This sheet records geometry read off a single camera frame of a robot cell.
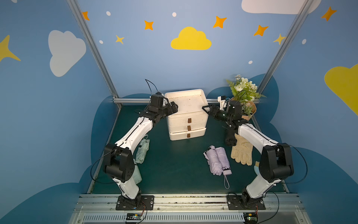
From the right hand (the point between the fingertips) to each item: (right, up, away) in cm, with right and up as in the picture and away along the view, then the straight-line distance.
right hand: (206, 108), depth 86 cm
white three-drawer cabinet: (-10, -8, 0) cm, 13 cm away
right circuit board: (+21, -59, -13) cm, 64 cm away
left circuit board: (-41, -58, -14) cm, 73 cm away
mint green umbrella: (-43, -40, -4) cm, 59 cm away
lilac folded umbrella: (+5, -35, -3) cm, 36 cm away
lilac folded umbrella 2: (+12, -35, 0) cm, 37 cm away
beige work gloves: (+26, -29, +8) cm, 40 cm away
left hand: (-21, +2, 0) cm, 21 cm away
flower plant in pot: (+26, +12, +5) cm, 29 cm away
